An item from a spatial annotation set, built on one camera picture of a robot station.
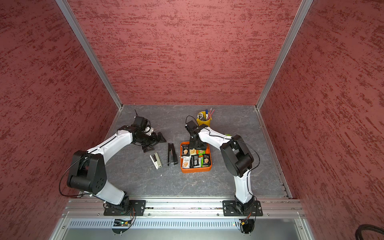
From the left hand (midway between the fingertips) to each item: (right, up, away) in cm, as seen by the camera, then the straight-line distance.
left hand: (160, 146), depth 87 cm
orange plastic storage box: (+25, -13, -2) cm, 28 cm away
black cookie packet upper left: (+15, -3, +5) cm, 16 cm away
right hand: (+22, -3, +6) cm, 23 cm away
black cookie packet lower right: (+28, -8, +1) cm, 29 cm away
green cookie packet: (+25, -5, +5) cm, 26 cm away
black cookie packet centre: (+21, -9, 0) cm, 23 cm away
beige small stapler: (-3, -8, +2) cm, 9 cm away
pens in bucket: (+25, +18, +5) cm, 31 cm away
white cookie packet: (+16, -9, 0) cm, 18 cm away
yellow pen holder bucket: (+27, +15, +13) cm, 34 cm away
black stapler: (+7, -7, +3) cm, 10 cm away
